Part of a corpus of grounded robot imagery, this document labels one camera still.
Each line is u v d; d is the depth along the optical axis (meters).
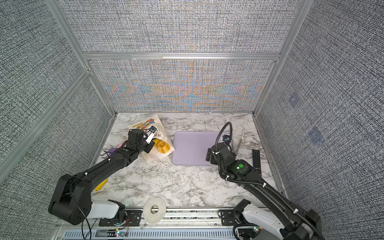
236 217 0.65
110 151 0.98
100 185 0.50
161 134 0.88
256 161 0.92
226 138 0.66
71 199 0.42
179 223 0.73
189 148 0.98
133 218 0.73
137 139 0.66
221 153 0.56
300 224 0.39
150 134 0.76
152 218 0.73
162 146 0.95
